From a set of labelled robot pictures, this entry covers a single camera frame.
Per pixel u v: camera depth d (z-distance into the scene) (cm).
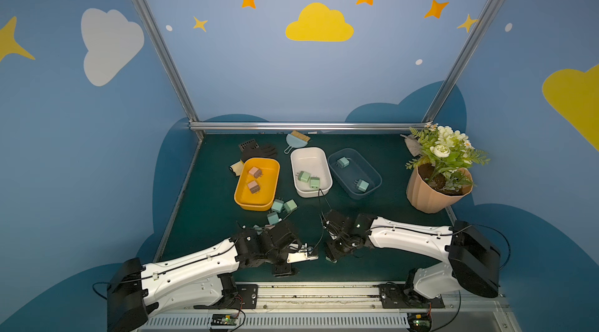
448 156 75
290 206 94
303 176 104
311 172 107
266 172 105
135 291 41
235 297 66
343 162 108
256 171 104
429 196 83
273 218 93
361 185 101
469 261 43
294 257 65
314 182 102
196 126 115
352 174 106
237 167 108
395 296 75
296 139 119
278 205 94
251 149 112
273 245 56
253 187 98
